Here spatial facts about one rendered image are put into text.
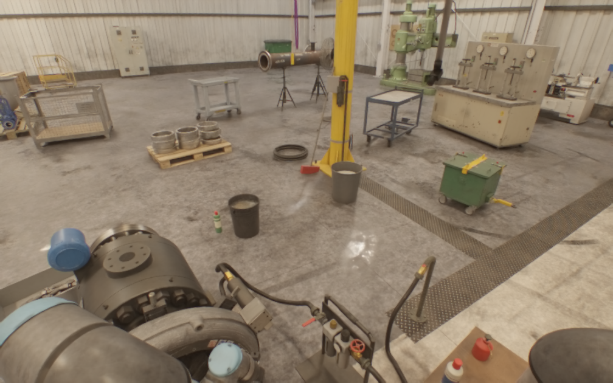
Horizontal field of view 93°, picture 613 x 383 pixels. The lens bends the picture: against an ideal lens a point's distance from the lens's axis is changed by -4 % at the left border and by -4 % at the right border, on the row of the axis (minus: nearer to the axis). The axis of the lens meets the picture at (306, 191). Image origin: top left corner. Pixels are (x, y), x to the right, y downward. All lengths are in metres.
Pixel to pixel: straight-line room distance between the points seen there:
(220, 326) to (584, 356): 1.07
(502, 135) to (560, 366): 5.78
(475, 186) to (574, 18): 8.09
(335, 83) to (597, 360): 3.88
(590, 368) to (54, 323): 0.76
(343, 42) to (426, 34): 7.51
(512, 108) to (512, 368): 4.93
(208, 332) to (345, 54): 3.63
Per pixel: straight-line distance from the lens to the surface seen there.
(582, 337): 0.68
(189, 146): 5.33
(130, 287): 1.59
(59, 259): 1.79
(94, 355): 0.47
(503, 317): 2.85
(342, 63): 4.23
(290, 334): 2.35
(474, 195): 3.84
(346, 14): 4.22
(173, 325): 1.25
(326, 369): 2.20
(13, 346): 0.55
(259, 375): 1.24
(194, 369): 1.38
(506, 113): 6.26
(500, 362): 1.93
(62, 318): 0.53
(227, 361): 1.00
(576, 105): 9.69
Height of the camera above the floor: 1.89
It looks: 28 degrees down
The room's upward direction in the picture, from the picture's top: straight up
